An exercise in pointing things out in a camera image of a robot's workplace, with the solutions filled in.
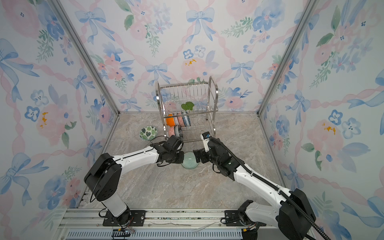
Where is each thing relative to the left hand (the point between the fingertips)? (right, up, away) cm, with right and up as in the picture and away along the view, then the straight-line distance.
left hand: (184, 158), depth 88 cm
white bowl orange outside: (-10, +22, +10) cm, 26 cm away
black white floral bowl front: (-8, +16, +3) cm, 18 cm away
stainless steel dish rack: (-12, +41, +23) cm, 49 cm away
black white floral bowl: (-3, +22, +9) cm, 24 cm away
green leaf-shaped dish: (+3, +31, -2) cm, 31 cm away
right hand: (+10, +7, -7) cm, 14 cm away
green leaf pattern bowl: (-27, +14, +18) cm, 35 cm away
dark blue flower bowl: (-4, +16, +2) cm, 16 cm away
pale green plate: (+3, -3, +4) cm, 5 cm away
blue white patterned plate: (+1, +23, +10) cm, 25 cm away
